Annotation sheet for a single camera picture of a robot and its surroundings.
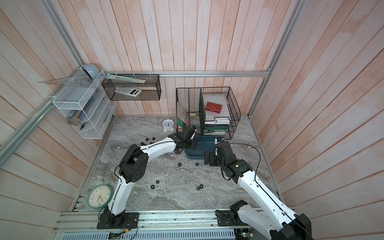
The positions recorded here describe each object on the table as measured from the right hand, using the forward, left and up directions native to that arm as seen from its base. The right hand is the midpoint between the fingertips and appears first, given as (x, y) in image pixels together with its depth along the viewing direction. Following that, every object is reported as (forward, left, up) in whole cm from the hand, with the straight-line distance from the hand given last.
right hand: (211, 153), depth 81 cm
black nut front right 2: (-13, +5, -14) cm, 20 cm away
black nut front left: (-14, +34, -14) cm, 39 cm away
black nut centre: (0, +19, -15) cm, 24 cm away
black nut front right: (-14, +7, -15) cm, 22 cm away
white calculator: (+39, +52, +13) cm, 67 cm away
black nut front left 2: (-11, +31, -14) cm, 36 cm away
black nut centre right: (+1, +8, -15) cm, 17 cm away
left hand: (+13, +10, -11) cm, 20 cm away
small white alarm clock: (+31, +30, -12) cm, 44 cm away
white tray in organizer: (+23, -6, +2) cm, 24 cm away
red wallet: (+31, -3, +7) cm, 32 cm away
